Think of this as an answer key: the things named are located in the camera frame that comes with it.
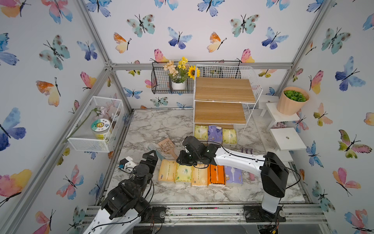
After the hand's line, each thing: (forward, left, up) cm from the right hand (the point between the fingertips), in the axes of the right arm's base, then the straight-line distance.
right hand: (177, 160), depth 78 cm
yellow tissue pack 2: (+23, -32, -9) cm, 40 cm away
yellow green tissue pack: (-3, -3, -9) cm, 10 cm away
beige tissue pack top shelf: (-4, -12, -10) cm, 16 cm away
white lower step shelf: (+15, -61, 0) cm, 63 cm away
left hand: (-2, +9, +8) cm, 12 cm away
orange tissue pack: (-4, -21, -7) cm, 23 cm away
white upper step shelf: (+35, -53, +7) cm, 64 cm away
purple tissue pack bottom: (+24, -22, -9) cm, 34 cm away
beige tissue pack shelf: (-2, +6, -10) cm, 12 cm away
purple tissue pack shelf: (-3, -31, -8) cm, 32 cm away
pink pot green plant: (+28, -59, +19) cm, 68 cm away
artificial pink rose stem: (+19, +36, +16) cm, 44 cm away
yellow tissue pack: (+25, -13, -8) cm, 29 cm away
